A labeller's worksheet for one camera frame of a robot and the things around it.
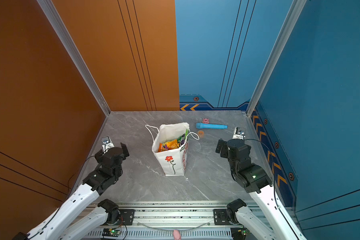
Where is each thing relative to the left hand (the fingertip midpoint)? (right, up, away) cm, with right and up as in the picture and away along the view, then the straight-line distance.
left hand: (113, 146), depth 76 cm
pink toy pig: (+52, +14, +34) cm, 64 cm away
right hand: (+57, +3, -6) cm, 57 cm away
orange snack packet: (+29, 0, +4) cm, 29 cm away
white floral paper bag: (+31, -8, -1) cm, 32 cm away
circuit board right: (+63, -41, -6) cm, 75 cm away
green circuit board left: (0, -41, -5) cm, 41 cm away
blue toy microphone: (+49, +11, +31) cm, 59 cm away
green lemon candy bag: (+35, +2, +11) cm, 36 cm away
